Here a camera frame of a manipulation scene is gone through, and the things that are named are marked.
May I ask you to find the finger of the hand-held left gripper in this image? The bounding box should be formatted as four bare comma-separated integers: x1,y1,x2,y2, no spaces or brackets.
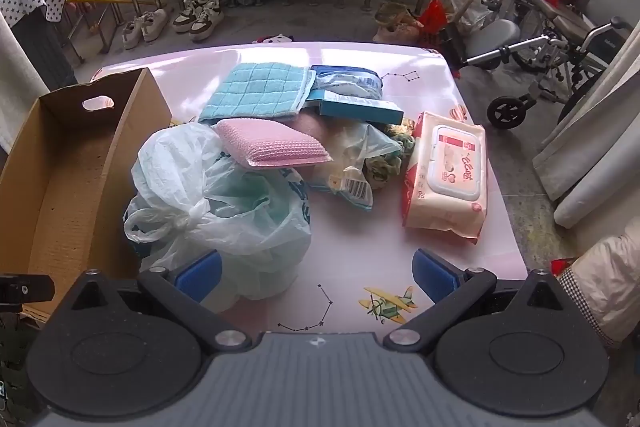
0,274,55,307

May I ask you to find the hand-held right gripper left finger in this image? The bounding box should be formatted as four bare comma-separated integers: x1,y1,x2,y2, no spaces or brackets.
69,250,254,354

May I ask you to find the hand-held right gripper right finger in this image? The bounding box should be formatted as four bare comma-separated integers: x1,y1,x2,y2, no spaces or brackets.
382,249,568,354

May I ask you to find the brown cardboard box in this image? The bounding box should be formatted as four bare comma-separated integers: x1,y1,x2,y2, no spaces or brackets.
0,68,173,323

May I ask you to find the green floral scrunchie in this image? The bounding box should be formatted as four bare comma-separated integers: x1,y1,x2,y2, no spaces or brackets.
362,119,417,190

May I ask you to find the clear plastic packet with barcode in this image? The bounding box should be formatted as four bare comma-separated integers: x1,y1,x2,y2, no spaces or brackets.
320,123,403,211

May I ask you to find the pink knit pad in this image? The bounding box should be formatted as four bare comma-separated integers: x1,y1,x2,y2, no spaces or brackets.
214,118,333,169

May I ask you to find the white and teal carton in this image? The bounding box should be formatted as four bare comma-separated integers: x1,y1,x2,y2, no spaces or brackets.
315,89,405,125

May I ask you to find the teal checked towel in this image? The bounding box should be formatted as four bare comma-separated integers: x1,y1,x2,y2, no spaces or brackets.
198,62,317,125

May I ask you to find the blue plastic tissue pack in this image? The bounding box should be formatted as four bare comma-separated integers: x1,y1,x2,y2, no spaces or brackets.
305,65,385,105

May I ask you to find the pink wet wipes pack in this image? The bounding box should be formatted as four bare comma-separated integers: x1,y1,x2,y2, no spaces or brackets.
401,111,488,244

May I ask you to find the pale green plastic bag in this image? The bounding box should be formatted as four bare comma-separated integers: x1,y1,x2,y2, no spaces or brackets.
123,122,312,313

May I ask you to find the pink printed tablecloth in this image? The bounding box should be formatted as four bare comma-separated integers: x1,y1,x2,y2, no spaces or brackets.
90,41,530,338

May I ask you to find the beige padded jacket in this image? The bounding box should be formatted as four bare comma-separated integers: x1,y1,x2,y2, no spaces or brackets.
557,229,640,348

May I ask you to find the white rolled cloth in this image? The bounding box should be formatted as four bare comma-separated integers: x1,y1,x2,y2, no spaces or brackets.
552,147,640,229

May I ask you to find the off-white cloth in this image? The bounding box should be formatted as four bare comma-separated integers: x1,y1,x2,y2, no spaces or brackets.
0,14,28,152

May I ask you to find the dark ribbed cover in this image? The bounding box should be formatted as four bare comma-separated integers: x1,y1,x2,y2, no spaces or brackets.
10,9,78,90

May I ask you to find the tan fuzzy slipper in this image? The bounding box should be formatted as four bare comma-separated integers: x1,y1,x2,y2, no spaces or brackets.
372,23,422,42
375,2,416,26

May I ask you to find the grey wheelchair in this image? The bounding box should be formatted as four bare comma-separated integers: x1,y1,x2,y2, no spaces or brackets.
414,0,640,130

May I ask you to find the white sneaker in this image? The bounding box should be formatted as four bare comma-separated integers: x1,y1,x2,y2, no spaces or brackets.
121,18,148,50
140,8,168,42

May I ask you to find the small red bag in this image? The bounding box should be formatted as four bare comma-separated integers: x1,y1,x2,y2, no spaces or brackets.
417,0,451,50

